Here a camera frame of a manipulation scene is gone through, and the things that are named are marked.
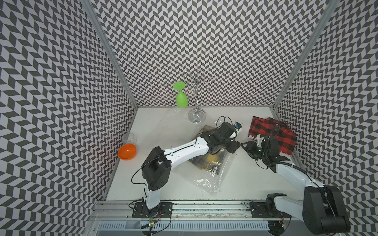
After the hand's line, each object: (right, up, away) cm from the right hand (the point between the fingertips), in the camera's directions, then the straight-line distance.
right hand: (242, 148), depth 87 cm
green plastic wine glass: (-37, +29, +7) cm, 47 cm away
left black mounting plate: (-43, -28, -15) cm, 54 cm away
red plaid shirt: (+23, +12, +16) cm, 31 cm away
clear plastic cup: (-73, +5, +11) cm, 74 cm away
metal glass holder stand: (-27, +20, +24) cm, 41 cm away
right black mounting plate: (+6, -24, -20) cm, 32 cm away
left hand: (-7, +4, -7) cm, 11 cm away
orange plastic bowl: (-70, -2, +2) cm, 70 cm away
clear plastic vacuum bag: (-20, -12, -6) cm, 24 cm away
